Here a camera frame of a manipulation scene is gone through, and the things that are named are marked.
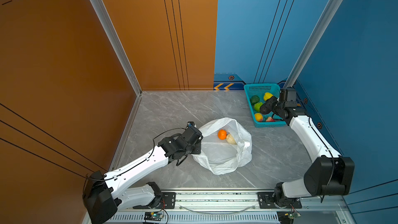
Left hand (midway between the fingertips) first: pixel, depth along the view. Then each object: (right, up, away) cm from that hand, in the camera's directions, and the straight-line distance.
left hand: (200, 143), depth 79 cm
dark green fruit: (+38, +23, +30) cm, 53 cm away
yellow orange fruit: (+37, +12, +19) cm, 43 cm away
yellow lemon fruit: (+48, +26, +33) cm, 64 cm away
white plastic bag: (+10, -9, +9) cm, 16 cm away
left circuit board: (-23, -32, -8) cm, 40 cm away
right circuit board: (+40, -32, -9) cm, 52 cm away
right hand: (+38, +22, +7) cm, 44 cm away
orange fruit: (+13, +2, +13) cm, 18 cm away
